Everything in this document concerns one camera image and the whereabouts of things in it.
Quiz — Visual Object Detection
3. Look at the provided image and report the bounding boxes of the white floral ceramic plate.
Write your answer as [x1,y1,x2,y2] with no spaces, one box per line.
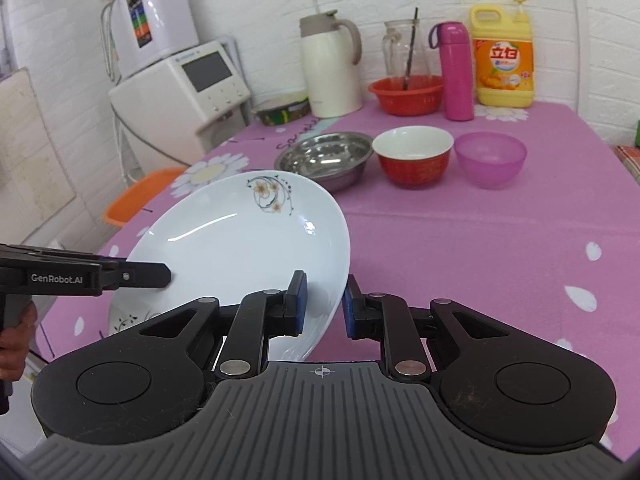
[108,170,350,361]

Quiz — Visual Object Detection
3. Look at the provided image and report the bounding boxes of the stainless steel bowl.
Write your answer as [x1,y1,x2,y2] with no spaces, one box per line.
[274,131,373,193]

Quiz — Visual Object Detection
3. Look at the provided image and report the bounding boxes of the red white ceramic bowl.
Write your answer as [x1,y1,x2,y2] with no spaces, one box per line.
[372,126,454,188]

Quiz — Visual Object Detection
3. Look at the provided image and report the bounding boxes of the purple plastic bowl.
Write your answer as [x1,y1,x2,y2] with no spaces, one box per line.
[454,131,528,188]

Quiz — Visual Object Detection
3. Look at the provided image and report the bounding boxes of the person's left hand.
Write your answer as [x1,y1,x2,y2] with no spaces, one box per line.
[0,302,38,382]

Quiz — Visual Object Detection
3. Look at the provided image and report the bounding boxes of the orange plastic basin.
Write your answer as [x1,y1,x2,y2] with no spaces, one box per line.
[102,167,186,228]

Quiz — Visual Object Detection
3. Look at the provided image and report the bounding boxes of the white water dispenser machine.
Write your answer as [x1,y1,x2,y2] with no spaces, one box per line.
[108,37,250,174]

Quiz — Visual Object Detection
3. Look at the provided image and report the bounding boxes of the green patterned paper bowl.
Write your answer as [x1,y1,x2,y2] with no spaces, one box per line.
[252,90,310,127]

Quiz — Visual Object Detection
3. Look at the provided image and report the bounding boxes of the red plastic basket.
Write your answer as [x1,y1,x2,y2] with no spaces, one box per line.
[368,75,444,117]

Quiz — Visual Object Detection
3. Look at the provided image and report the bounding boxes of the cream thermos jug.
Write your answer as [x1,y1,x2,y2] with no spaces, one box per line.
[299,10,362,118]

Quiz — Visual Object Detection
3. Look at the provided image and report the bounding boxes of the white water purifier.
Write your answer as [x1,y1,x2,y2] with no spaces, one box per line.
[104,0,200,79]

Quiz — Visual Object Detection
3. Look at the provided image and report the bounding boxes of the glass pitcher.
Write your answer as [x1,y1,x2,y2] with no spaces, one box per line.
[382,18,432,78]

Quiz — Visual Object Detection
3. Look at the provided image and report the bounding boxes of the black stirring stick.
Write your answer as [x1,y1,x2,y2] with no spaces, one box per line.
[402,6,419,91]

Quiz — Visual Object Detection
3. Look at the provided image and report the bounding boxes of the pink thermos bottle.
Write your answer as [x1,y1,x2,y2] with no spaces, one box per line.
[428,22,474,122]

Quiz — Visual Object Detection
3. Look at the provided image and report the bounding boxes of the yellow dish soap bottle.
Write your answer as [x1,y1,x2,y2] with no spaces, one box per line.
[470,0,535,108]

